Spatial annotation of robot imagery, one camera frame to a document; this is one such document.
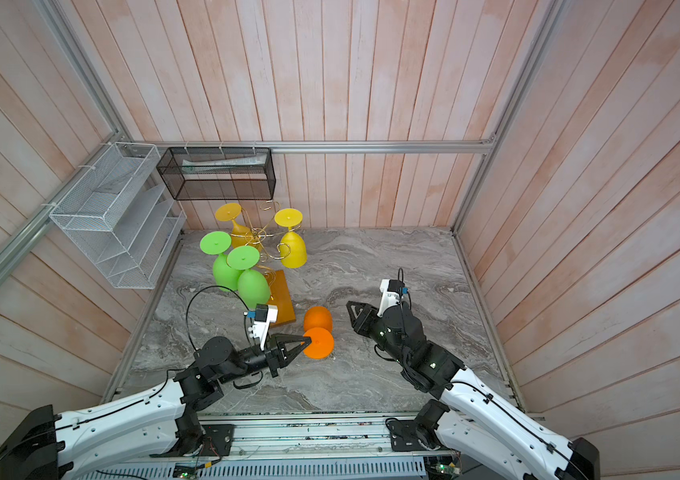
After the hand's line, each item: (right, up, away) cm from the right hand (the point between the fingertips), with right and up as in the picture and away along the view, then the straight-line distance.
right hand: (348, 304), depth 72 cm
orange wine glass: (-7, -5, +1) cm, 9 cm away
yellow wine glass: (-15, +13, +13) cm, 24 cm away
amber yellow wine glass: (-28, +18, +5) cm, 34 cm away
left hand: (-9, -9, -6) cm, 14 cm away
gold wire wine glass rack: (-22, +16, +3) cm, 27 cm away
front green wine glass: (-24, +4, +1) cm, 24 cm away
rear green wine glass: (-32, +15, 0) cm, 35 cm away
